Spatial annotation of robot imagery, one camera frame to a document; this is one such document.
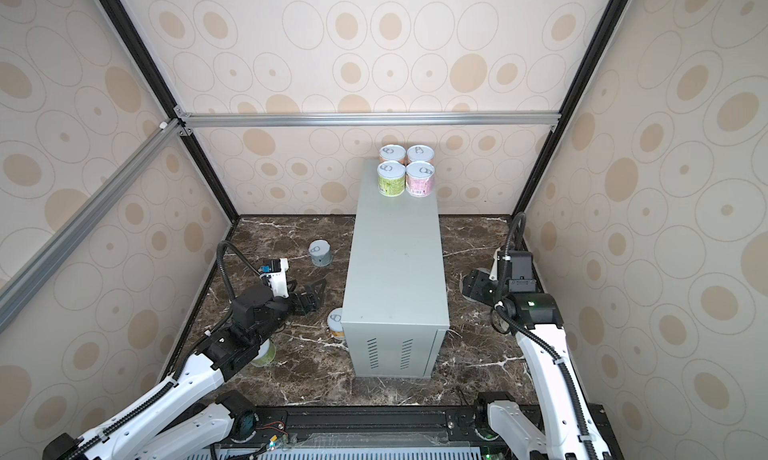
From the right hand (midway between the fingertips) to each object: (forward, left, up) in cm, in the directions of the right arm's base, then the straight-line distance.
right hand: (479, 281), depth 76 cm
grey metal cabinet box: (-16, +22, +13) cm, 30 cm away
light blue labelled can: (+23, +47, -15) cm, 55 cm away
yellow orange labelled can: (-3, +39, -15) cm, 42 cm away
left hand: (0, +40, +2) cm, 41 cm away
